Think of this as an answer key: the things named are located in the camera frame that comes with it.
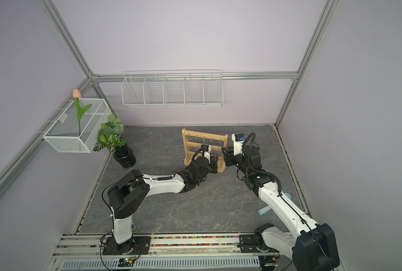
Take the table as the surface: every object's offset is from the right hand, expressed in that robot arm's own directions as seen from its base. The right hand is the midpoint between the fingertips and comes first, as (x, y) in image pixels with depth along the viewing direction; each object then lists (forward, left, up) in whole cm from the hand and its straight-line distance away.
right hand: (225, 146), depth 79 cm
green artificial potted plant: (+4, +55, +4) cm, 55 cm away
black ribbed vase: (+6, +56, -14) cm, 58 cm away
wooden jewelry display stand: (+7, +21, -23) cm, 32 cm away
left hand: (0, +3, -10) cm, 11 cm away
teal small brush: (-22, -21, -22) cm, 37 cm away
